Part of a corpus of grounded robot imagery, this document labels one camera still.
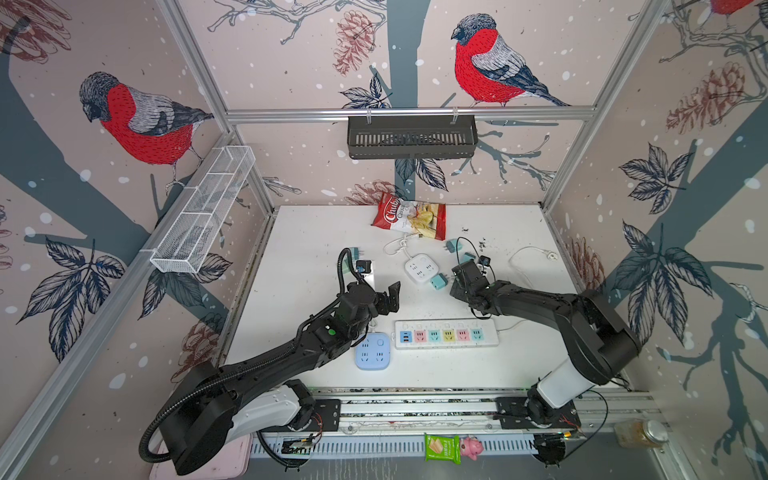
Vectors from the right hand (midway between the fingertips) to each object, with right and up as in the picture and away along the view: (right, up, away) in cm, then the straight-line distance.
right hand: (464, 291), depth 95 cm
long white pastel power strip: (-7, -10, -10) cm, 16 cm away
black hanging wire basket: (-16, +53, +9) cm, 56 cm away
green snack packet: (-12, -31, -27) cm, 43 cm away
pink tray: (-59, -33, -30) cm, 73 cm away
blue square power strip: (-29, -15, -13) cm, 35 cm away
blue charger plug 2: (+3, +10, +10) cm, 14 cm away
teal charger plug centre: (-8, +3, +2) cm, 9 cm away
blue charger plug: (-37, +12, +11) cm, 40 cm away
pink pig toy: (-5, -30, -28) cm, 41 cm away
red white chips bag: (-9, +24, +19) cm, 32 cm away
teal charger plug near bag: (-2, +14, +12) cm, 18 cm away
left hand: (-25, +5, -16) cm, 30 cm away
